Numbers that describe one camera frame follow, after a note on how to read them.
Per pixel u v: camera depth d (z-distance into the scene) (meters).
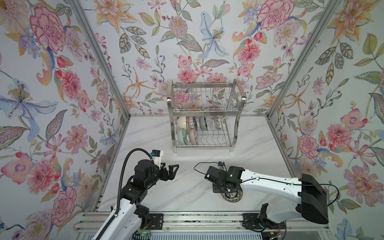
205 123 1.12
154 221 0.74
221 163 0.74
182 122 1.01
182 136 0.93
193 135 0.94
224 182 0.58
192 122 1.01
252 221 0.74
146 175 0.60
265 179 0.49
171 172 0.69
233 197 0.81
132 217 0.63
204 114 1.15
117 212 0.49
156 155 0.68
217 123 1.01
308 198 0.41
